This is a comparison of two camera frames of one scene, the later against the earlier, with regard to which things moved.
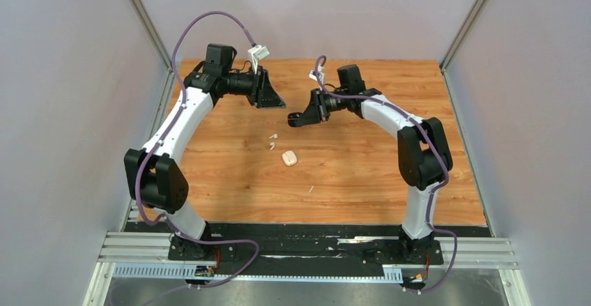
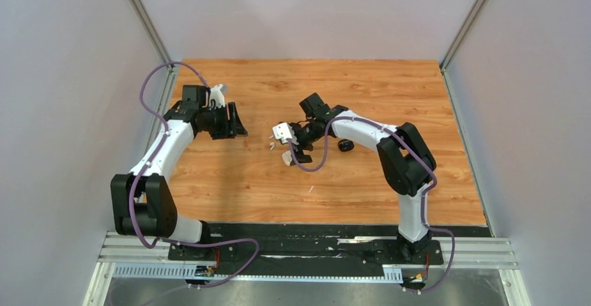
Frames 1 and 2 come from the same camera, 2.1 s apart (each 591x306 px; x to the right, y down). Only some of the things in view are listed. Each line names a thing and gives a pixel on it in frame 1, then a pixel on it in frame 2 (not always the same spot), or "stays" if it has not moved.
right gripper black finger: [312, 110] → [307, 146]
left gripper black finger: [272, 100] → [238, 129]
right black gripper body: [324, 100] → [308, 133]
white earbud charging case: [290, 157] stays
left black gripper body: [256, 81] → [221, 127]
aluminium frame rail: [460, 252] stays
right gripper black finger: [311, 115] → [301, 157]
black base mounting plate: [209, 243] stays
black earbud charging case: [294, 119] → [345, 145]
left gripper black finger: [269, 98] → [233, 112]
